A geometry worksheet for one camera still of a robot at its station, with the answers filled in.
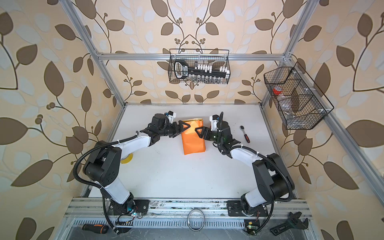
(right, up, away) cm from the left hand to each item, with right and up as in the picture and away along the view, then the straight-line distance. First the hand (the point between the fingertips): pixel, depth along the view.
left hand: (188, 127), depth 86 cm
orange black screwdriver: (-40, -45, -19) cm, 63 cm away
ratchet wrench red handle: (+39, -8, +13) cm, 42 cm away
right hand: (+6, -2, 0) cm, 7 cm away
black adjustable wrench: (+51, -44, -16) cm, 69 cm away
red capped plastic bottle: (+49, +21, -5) cm, 53 cm away
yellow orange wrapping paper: (+2, -9, +1) cm, 9 cm away
